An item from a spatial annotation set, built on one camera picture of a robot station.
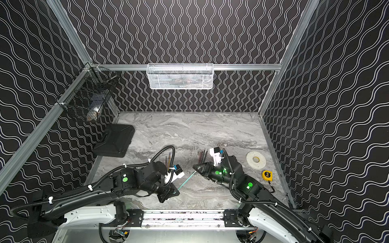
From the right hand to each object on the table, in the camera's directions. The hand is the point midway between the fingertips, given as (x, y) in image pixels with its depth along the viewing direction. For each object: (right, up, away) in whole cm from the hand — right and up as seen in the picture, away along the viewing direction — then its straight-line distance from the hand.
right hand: (193, 166), depth 67 cm
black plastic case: (-51, +9, +30) cm, 60 cm away
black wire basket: (-67, +38, +27) cm, 81 cm away
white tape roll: (+40, -5, +25) cm, 47 cm away
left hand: (-6, -11, -2) cm, 13 cm away
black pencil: (+7, -1, +30) cm, 31 cm away
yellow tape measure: (+42, -10, +19) cm, 47 cm away
